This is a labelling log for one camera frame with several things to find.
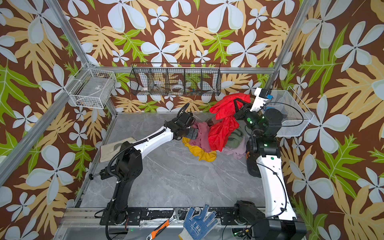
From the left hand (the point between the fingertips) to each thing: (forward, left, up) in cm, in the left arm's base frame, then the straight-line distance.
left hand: (189, 129), depth 93 cm
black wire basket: (+28, +9, +18) cm, 34 cm away
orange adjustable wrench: (-51, +13, -12) cm, 54 cm away
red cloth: (-13, -16, +15) cm, 26 cm away
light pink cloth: (-10, -33, -11) cm, 36 cm away
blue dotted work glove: (-51, -5, -11) cm, 53 cm away
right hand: (-10, -19, +33) cm, 39 cm away
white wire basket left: (+14, +57, +20) cm, 62 cm away
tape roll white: (+25, +8, +13) cm, 29 cm away
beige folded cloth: (-9, +54, -14) cm, 56 cm away
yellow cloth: (-12, -9, -12) cm, 20 cm away
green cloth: (-5, -29, -3) cm, 29 cm away
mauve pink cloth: (-10, -8, +1) cm, 13 cm away
